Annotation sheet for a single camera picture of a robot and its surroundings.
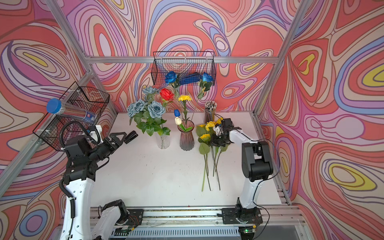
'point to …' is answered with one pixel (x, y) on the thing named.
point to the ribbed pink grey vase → (187, 142)
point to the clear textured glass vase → (163, 141)
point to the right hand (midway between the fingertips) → (210, 146)
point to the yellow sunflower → (223, 148)
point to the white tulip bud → (178, 121)
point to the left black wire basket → (52, 135)
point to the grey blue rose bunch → (148, 114)
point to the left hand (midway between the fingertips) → (124, 137)
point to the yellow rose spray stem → (204, 148)
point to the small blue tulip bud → (176, 112)
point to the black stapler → (131, 136)
